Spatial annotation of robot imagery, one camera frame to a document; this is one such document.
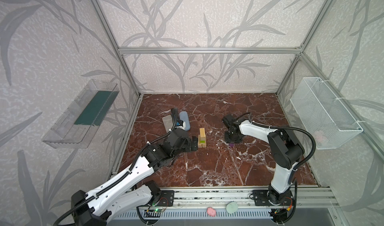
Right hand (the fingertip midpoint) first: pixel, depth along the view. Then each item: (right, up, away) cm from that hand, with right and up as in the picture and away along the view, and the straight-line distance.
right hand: (229, 136), depth 96 cm
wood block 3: (-16, -4, -7) cm, 18 cm away
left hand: (-22, +4, -21) cm, 31 cm away
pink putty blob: (-13, -29, -28) cm, 42 cm away
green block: (-17, -2, -6) cm, 18 cm away
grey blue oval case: (-30, +13, +6) cm, 34 cm away
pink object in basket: (+41, +4, -23) cm, 47 cm away
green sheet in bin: (-65, +18, -30) cm, 74 cm away
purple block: (+1, -5, -3) cm, 5 cm away
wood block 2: (-19, -4, -5) cm, 20 cm away
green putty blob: (-3, -28, -26) cm, 39 cm away
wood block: (-17, +4, -9) cm, 20 cm away
